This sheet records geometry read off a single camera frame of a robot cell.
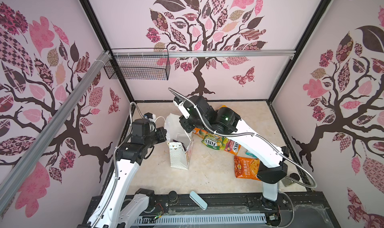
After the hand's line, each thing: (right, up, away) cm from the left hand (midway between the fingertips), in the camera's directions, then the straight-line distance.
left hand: (166, 133), depth 74 cm
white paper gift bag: (+6, -6, +5) cm, 10 cm away
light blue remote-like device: (+14, -31, -1) cm, 34 cm away
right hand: (+9, +10, -9) cm, 16 cm away
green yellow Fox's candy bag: (+27, -8, +18) cm, 34 cm away
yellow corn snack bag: (+37, +16, +40) cm, 57 cm away
